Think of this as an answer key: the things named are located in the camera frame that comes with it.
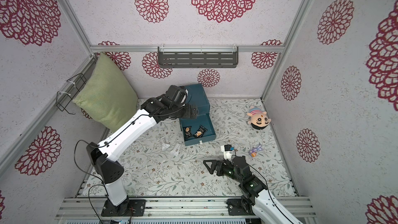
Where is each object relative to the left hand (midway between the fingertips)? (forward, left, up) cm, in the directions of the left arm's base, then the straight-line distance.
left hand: (190, 112), depth 77 cm
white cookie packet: (-6, +16, -26) cm, 31 cm away
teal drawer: (+2, -3, -19) cm, 20 cm away
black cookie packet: (+1, +3, -18) cm, 18 cm away
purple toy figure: (-10, -36, -24) cm, 45 cm away
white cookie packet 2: (-9, +10, -26) cm, 29 cm away
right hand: (-19, -9, -16) cm, 26 cm away
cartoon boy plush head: (+9, -42, -19) cm, 47 cm away
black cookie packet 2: (0, -5, -19) cm, 20 cm away
